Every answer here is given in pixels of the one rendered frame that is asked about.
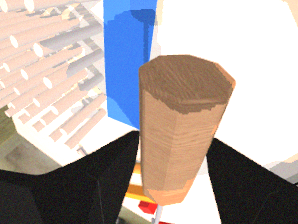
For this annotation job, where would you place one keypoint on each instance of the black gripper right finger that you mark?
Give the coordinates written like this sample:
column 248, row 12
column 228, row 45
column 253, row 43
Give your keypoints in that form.
column 246, row 193

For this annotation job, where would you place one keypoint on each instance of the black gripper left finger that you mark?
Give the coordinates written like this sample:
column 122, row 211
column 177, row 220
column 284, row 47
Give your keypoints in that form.
column 87, row 191

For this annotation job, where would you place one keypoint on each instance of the yellow flat bar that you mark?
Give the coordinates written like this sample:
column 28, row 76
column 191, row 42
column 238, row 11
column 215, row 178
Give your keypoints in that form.
column 135, row 191

